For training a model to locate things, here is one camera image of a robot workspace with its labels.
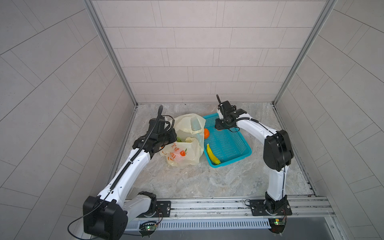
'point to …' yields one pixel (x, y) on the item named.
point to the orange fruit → (206, 133)
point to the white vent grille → (259, 222)
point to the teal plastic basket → (227, 146)
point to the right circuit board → (277, 225)
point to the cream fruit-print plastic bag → (188, 149)
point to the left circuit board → (146, 228)
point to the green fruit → (178, 139)
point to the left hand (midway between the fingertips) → (180, 132)
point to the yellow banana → (212, 155)
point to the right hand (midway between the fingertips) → (216, 125)
